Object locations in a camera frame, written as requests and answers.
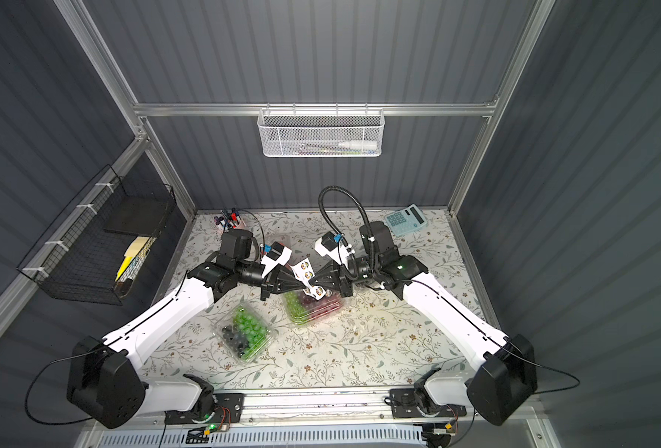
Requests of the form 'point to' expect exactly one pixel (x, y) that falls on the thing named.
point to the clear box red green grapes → (301, 308)
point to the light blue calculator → (406, 220)
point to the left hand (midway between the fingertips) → (308, 291)
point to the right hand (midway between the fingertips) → (316, 280)
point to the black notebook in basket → (139, 216)
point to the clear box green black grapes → (244, 334)
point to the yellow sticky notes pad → (133, 250)
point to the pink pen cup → (223, 225)
